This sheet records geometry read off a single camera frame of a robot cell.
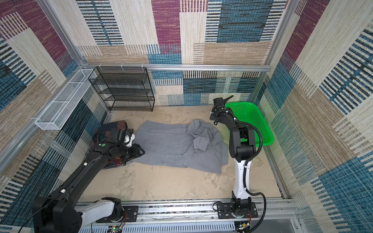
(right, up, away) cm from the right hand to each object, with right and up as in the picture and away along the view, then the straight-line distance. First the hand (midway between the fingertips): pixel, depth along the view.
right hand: (217, 118), depth 103 cm
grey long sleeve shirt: (-14, -17, -10) cm, 24 cm away
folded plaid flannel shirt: (-72, -9, -12) cm, 74 cm away
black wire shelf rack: (-69, +22, +7) cm, 72 cm away
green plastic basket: (+27, +5, +12) cm, 30 cm away
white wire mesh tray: (-85, -1, -33) cm, 91 cm away
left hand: (-46, -19, -23) cm, 55 cm away
